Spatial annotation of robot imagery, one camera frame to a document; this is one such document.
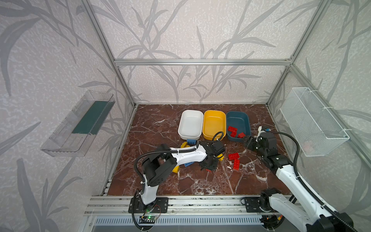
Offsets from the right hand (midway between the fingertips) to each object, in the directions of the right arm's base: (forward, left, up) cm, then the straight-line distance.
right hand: (247, 134), depth 83 cm
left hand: (-13, +20, -13) cm, 27 cm away
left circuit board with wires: (-38, +53, -16) cm, 67 cm away
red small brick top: (+9, -2, -16) cm, 19 cm away
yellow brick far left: (-16, +42, -13) cm, 47 cm away
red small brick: (+9, +4, -14) cm, 17 cm away
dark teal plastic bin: (+23, -4, -17) cm, 29 cm away
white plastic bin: (+17, +34, -12) cm, 40 cm away
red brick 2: (-12, +6, -14) cm, 20 cm away
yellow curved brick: (+1, +38, -13) cm, 40 cm away
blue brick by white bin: (+3, +33, -14) cm, 37 cm away
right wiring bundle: (-40, -9, -20) cm, 46 cm away
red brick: (+13, +4, -14) cm, 19 cm away
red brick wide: (-7, +6, -15) cm, 18 cm away
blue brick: (-13, +36, -14) cm, 41 cm away
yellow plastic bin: (+20, +17, -14) cm, 30 cm away
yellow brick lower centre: (-9, +15, -14) cm, 22 cm away
